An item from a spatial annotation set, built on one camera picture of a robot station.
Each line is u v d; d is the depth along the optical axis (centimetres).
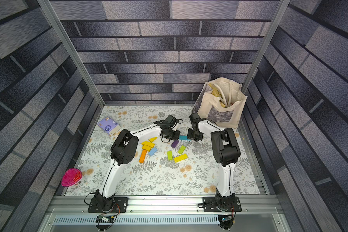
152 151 92
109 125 100
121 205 74
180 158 90
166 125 81
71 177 74
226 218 73
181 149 94
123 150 59
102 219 71
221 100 91
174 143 97
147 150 93
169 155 92
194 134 86
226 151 54
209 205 73
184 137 101
